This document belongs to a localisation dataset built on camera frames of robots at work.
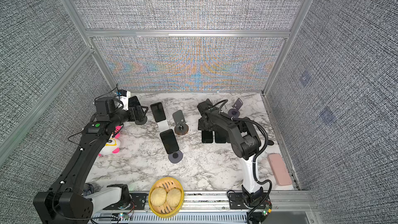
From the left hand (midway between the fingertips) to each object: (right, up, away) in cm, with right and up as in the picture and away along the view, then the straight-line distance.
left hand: (140, 107), depth 78 cm
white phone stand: (+6, -12, +22) cm, 26 cm away
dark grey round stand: (-8, -10, +25) cm, 28 cm away
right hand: (+34, -13, +22) cm, 43 cm away
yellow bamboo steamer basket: (+14, -46, -9) cm, 49 cm away
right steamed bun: (+18, -40, -9) cm, 45 cm away
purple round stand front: (+16, -28, +10) cm, 34 cm away
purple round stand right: (+54, -3, +26) cm, 60 cm away
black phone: (+34, -18, +17) cm, 42 cm away
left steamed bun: (+11, -39, -9) cm, 42 cm away
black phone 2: (+14, -17, +1) cm, 22 cm away
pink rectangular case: (+72, -33, +4) cm, 79 cm away
